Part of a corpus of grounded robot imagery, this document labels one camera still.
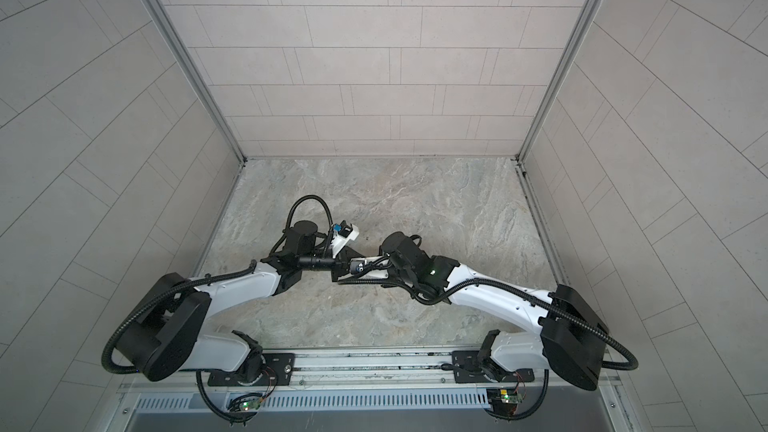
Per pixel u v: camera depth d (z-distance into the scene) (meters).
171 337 0.41
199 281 0.47
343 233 0.71
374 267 0.63
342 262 0.70
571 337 0.40
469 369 0.71
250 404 0.64
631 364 0.38
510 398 0.68
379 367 0.72
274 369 0.71
